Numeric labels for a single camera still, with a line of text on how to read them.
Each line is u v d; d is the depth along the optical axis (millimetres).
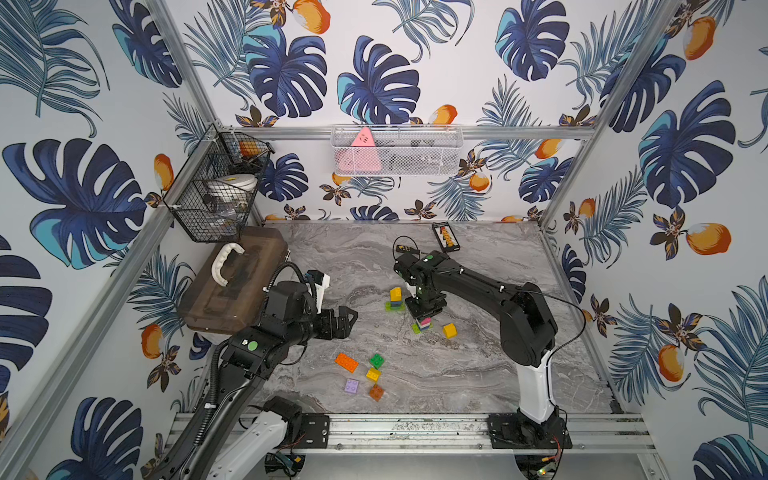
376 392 799
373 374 821
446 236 1145
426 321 891
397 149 928
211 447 410
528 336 511
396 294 900
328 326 614
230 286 849
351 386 801
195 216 797
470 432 761
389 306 950
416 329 920
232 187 797
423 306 784
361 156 901
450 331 898
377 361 848
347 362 856
